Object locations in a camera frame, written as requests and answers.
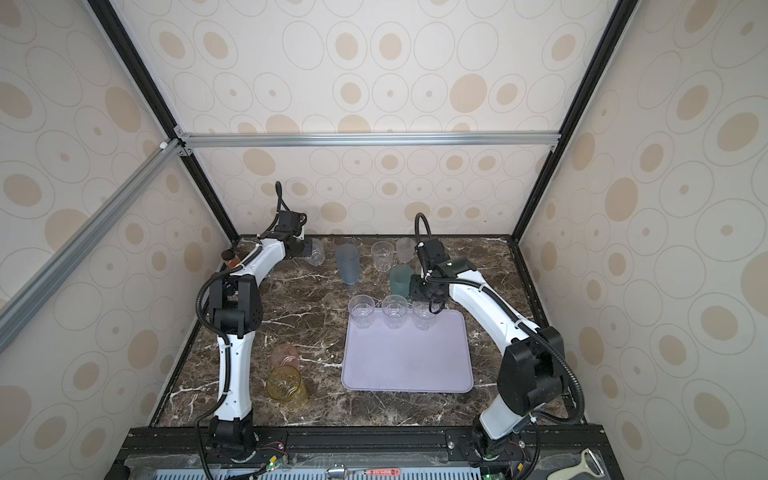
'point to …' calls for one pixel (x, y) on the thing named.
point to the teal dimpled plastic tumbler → (400, 280)
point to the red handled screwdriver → (379, 471)
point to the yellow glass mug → (284, 384)
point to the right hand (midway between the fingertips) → (418, 292)
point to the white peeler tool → (590, 465)
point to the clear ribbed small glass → (383, 255)
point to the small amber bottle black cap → (230, 258)
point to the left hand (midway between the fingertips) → (309, 238)
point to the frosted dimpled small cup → (405, 248)
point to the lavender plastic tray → (409, 359)
